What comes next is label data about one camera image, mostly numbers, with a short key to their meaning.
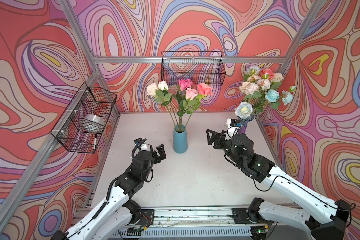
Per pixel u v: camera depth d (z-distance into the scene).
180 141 0.89
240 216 0.73
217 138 0.60
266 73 0.75
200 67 1.00
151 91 0.75
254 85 0.78
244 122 0.88
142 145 0.64
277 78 0.80
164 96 0.75
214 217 0.75
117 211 0.60
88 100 0.74
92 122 0.69
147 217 0.73
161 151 0.68
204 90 0.68
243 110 0.71
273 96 0.77
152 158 0.57
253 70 0.80
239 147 0.49
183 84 0.72
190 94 0.65
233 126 0.57
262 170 0.48
